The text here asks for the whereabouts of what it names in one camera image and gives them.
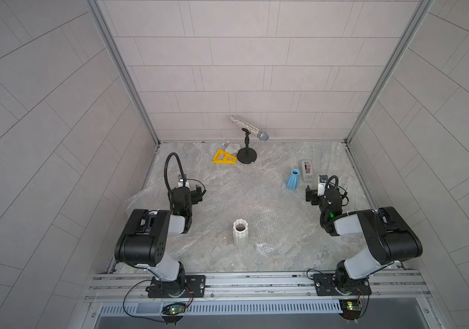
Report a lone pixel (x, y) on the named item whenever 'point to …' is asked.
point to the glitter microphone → (262, 136)
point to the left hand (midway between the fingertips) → (189, 183)
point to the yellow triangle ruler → (222, 157)
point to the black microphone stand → (247, 155)
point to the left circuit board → (174, 308)
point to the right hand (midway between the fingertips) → (318, 183)
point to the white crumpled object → (231, 148)
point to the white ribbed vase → (241, 234)
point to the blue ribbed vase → (293, 181)
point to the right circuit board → (350, 309)
